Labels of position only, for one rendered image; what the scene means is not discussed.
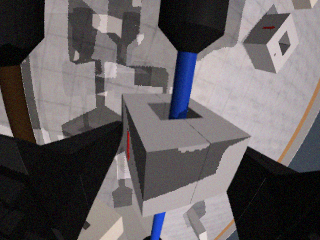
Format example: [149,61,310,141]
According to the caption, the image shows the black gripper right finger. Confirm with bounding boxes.
[227,147,320,240]

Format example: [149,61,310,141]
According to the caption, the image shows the grey square block with square hole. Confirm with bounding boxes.
[243,13,299,73]

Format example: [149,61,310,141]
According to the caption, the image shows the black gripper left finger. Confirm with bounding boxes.
[0,121,123,240]

